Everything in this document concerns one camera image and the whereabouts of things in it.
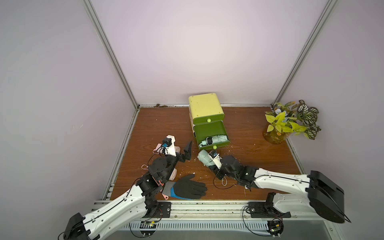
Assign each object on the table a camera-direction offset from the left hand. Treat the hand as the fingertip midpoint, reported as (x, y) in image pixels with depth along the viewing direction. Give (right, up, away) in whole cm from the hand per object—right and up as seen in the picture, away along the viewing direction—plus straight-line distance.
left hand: (184, 140), depth 70 cm
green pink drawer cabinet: (+10, +19, +22) cm, 31 cm away
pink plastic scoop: (-11, -31, +7) cm, 34 cm away
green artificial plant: (+56, +11, +12) cm, 58 cm away
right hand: (+14, -14, +11) cm, 23 cm away
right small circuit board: (+43, -42, 0) cm, 60 cm away
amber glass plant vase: (+56, -1, +23) cm, 61 cm away
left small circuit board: (-18, -43, +1) cm, 47 cm away
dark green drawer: (+10, +2, +24) cm, 26 cm away
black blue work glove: (-1, -28, +10) cm, 29 cm away
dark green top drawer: (+17, +11, +18) cm, 27 cm away
